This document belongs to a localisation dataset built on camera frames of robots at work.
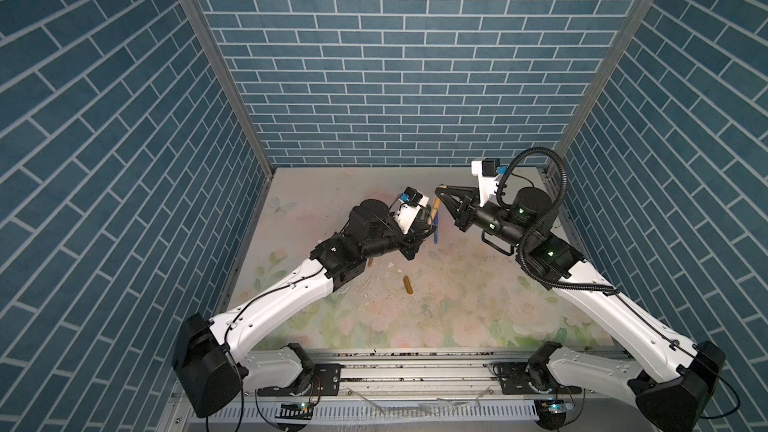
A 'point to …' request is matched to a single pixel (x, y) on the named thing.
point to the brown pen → (370, 261)
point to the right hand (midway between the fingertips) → (432, 191)
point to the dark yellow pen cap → (408, 284)
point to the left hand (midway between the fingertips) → (433, 225)
